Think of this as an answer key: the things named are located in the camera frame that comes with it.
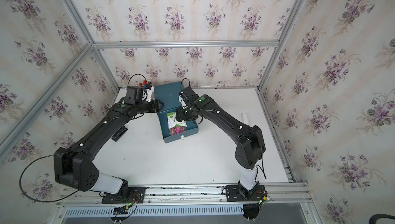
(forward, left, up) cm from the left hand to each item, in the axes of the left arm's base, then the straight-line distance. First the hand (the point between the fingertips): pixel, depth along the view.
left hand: (161, 105), depth 83 cm
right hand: (-7, -11, -2) cm, 13 cm away
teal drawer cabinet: (+8, -3, +1) cm, 8 cm away
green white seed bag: (-10, -7, -6) cm, 14 cm away
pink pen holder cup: (+27, +20, -10) cm, 35 cm away
